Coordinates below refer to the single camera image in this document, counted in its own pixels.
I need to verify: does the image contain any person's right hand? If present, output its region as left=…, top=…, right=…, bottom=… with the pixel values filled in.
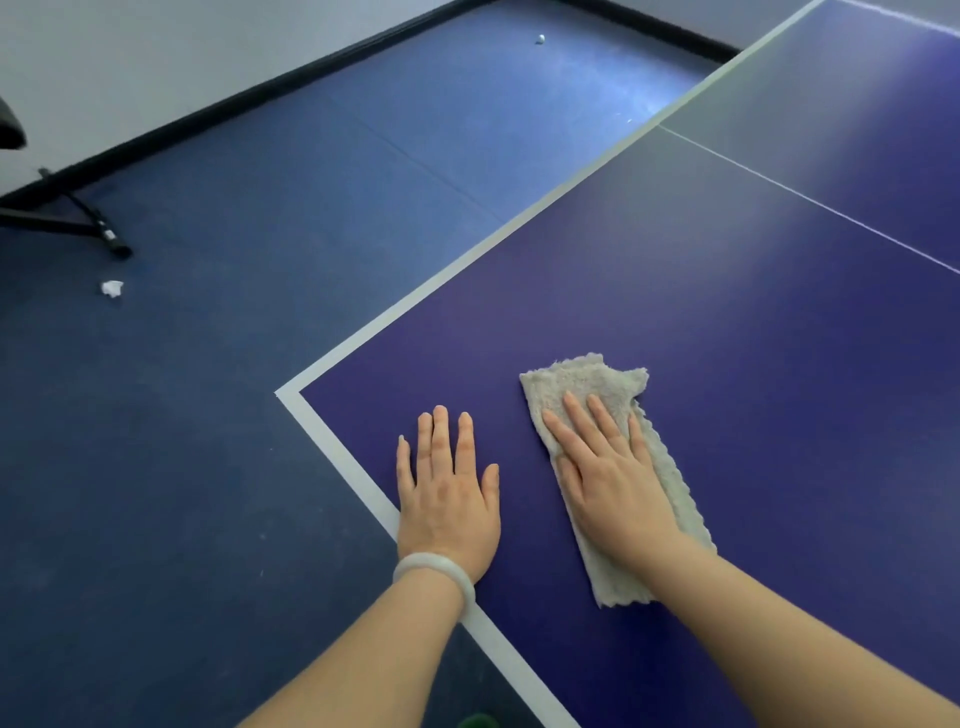
left=541, top=391, right=684, bottom=575

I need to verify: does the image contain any white jade bangle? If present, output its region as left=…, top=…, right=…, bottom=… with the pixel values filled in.
left=392, top=552, right=478, bottom=622

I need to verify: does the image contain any person's left hand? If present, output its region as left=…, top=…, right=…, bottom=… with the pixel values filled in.
left=395, top=405, right=502, bottom=585

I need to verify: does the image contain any grey cleaning cloth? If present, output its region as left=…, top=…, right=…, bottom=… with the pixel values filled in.
left=518, top=352, right=718, bottom=609

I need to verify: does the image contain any person's right forearm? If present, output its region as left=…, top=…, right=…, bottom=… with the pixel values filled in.
left=637, top=533, right=960, bottom=728

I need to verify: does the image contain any black exercise bench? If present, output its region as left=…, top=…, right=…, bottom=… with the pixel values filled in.
left=0, top=97, right=135, bottom=261

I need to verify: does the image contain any person's left forearm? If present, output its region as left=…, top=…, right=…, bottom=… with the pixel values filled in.
left=236, top=568, right=466, bottom=728

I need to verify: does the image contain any blue table tennis table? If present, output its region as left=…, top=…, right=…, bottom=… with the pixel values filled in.
left=274, top=0, right=960, bottom=728

